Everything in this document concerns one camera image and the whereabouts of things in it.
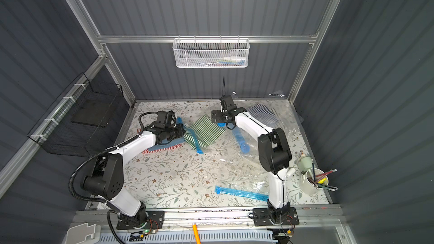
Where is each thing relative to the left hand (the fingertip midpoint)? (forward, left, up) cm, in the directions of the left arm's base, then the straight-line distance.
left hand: (187, 131), depth 91 cm
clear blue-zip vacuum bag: (-27, -36, -13) cm, 46 cm away
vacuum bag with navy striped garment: (+21, -61, -13) cm, 65 cm away
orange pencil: (-45, -8, -11) cm, 47 cm away
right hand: (+10, -19, +2) cm, 21 cm away
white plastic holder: (-46, +34, -2) cm, 57 cm away
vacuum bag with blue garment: (-3, -33, -8) cm, 34 cm away
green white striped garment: (+6, -7, -10) cm, 13 cm away
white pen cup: (-28, -58, 0) cm, 64 cm away
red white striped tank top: (-3, +6, -9) cm, 11 cm away
